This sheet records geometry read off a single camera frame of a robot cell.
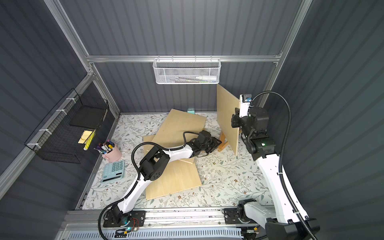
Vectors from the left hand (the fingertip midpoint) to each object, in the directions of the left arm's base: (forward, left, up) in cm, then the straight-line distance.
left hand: (225, 146), depth 93 cm
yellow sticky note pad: (-5, +75, +19) cm, 78 cm away
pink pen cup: (-5, +70, +4) cm, 70 cm away
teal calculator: (-13, +69, -5) cm, 70 cm away
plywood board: (+9, +37, 0) cm, 38 cm away
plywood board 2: (-18, +28, -2) cm, 34 cm away
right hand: (-1, -2, +34) cm, 34 cm away
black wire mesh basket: (+7, +84, +23) cm, 88 cm away
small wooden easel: (+4, 0, -2) cm, 4 cm away
